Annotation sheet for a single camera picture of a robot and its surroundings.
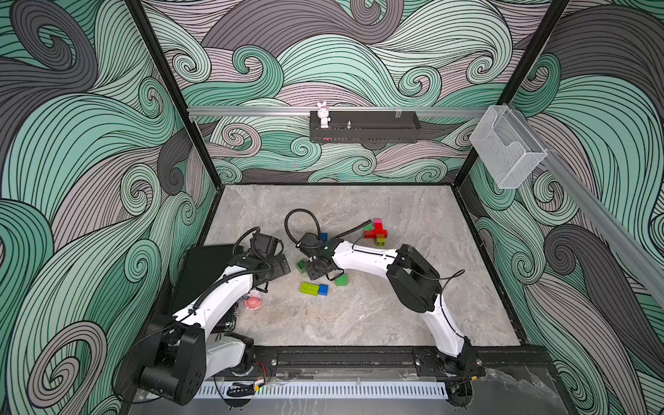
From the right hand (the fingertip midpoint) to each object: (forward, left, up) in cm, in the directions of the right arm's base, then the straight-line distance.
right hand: (311, 272), depth 92 cm
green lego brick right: (-4, -11, +1) cm, 12 cm away
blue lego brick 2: (+15, -5, +1) cm, 16 cm away
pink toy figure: (-12, +19, +3) cm, 22 cm away
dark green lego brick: (+19, -23, +1) cm, 29 cm away
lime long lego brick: (-7, 0, +3) cm, 8 cm away
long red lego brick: (+15, -26, +4) cm, 30 cm away
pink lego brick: (+23, -27, 0) cm, 36 cm away
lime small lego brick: (+12, -27, +1) cm, 29 cm away
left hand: (-1, +12, +7) cm, 14 cm away
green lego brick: (+1, +4, +4) cm, 6 cm away
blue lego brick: (-7, -4, +2) cm, 9 cm away
